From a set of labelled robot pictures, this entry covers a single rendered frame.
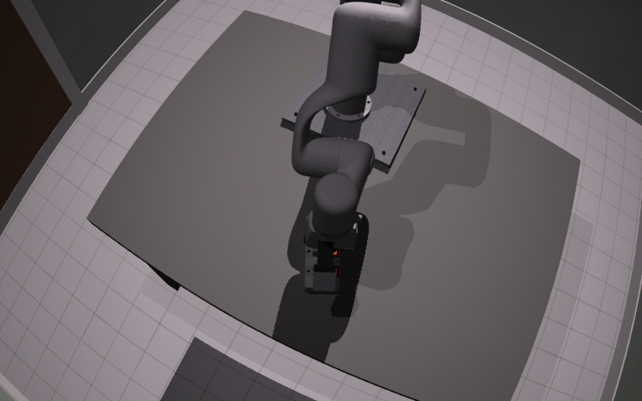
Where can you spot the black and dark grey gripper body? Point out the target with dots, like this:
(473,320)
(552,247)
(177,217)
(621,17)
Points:
(312,237)

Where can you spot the dark grey power strip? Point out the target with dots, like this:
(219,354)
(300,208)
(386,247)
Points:
(311,258)

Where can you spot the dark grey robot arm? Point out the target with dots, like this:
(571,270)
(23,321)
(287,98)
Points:
(361,31)

